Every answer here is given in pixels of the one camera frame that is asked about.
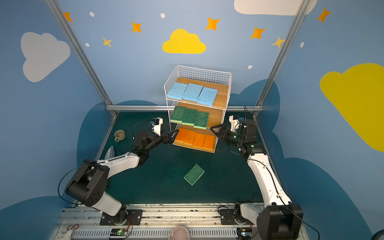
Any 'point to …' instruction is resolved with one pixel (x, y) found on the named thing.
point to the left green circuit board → (118, 232)
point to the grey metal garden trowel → (110, 153)
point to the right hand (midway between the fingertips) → (217, 130)
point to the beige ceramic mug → (120, 135)
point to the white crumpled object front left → (66, 236)
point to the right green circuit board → (244, 232)
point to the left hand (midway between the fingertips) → (172, 126)
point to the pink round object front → (179, 233)
